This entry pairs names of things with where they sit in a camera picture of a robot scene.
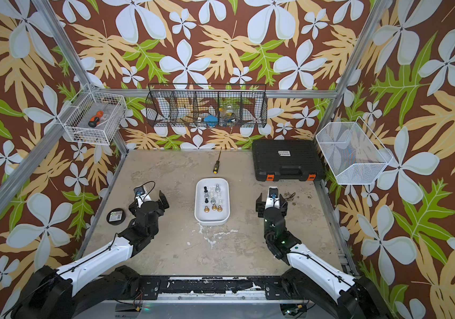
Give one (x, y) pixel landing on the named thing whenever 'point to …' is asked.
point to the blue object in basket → (211, 121)
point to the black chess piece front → (206, 201)
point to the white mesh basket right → (354, 156)
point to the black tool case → (277, 159)
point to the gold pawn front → (219, 209)
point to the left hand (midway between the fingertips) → (152, 193)
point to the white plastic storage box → (212, 205)
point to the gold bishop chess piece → (214, 207)
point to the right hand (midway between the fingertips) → (268, 194)
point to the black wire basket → (211, 106)
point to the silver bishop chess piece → (217, 189)
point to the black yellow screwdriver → (217, 164)
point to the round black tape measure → (116, 216)
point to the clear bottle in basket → (229, 116)
